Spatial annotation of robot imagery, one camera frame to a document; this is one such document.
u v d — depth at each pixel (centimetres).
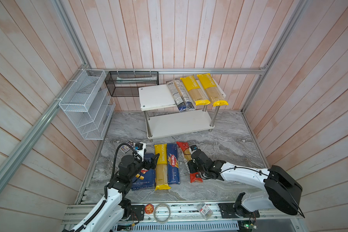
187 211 75
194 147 78
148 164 70
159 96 82
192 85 84
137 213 73
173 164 87
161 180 82
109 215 56
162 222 70
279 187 43
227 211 73
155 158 73
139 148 67
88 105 69
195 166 76
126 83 104
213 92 80
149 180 78
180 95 78
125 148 66
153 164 71
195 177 78
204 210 73
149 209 75
